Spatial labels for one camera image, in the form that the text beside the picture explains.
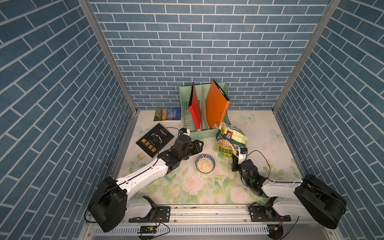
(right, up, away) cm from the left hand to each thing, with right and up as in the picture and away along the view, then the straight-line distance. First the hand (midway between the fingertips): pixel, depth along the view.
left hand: (205, 145), depth 80 cm
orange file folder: (+8, +24, +7) cm, 26 cm away
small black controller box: (-28, -40, -8) cm, 50 cm away
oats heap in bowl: (0, -12, +4) cm, 13 cm away
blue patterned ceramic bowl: (0, -8, +9) cm, 12 cm away
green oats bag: (+13, +3, +1) cm, 14 cm away
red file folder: (-6, +23, +25) cm, 34 cm away
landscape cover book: (-28, +18, +36) cm, 49 cm away
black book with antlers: (-34, 0, +19) cm, 38 cm away
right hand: (+18, -7, +8) cm, 20 cm away
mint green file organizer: (-1, +34, +22) cm, 40 cm away
